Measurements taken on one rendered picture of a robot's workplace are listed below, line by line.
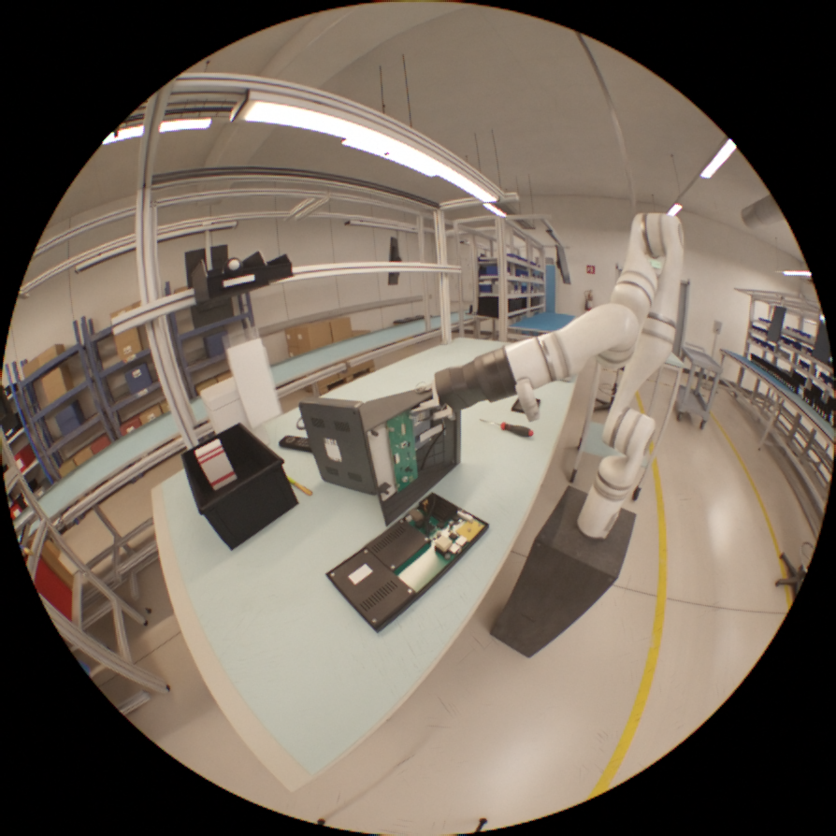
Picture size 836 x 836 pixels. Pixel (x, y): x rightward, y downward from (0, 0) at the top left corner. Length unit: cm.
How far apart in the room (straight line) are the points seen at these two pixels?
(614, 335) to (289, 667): 62
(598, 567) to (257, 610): 69
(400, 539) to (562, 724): 126
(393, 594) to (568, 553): 43
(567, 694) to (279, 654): 127
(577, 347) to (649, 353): 21
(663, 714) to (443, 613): 154
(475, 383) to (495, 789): 151
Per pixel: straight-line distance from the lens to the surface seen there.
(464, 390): 39
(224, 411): 81
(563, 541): 71
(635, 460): 57
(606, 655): 161
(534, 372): 38
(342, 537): 51
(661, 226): 62
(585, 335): 38
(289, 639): 45
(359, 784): 150
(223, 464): 76
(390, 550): 45
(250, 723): 47
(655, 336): 55
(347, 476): 57
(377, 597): 41
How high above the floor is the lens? 139
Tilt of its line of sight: 28 degrees down
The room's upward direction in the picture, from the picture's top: 5 degrees counter-clockwise
